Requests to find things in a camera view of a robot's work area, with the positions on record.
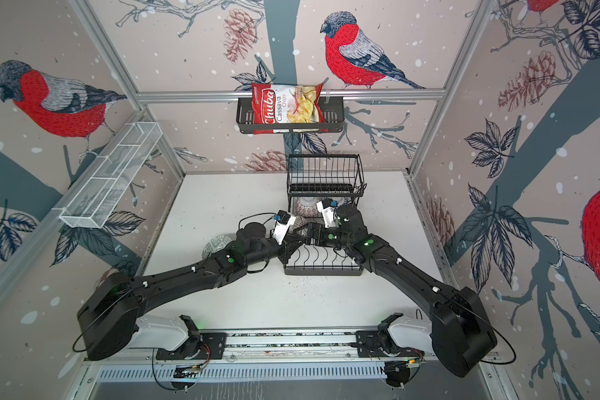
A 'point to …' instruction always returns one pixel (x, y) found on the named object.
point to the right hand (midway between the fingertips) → (301, 233)
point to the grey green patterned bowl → (215, 245)
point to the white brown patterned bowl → (297, 224)
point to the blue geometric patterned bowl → (307, 207)
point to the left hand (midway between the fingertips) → (309, 237)
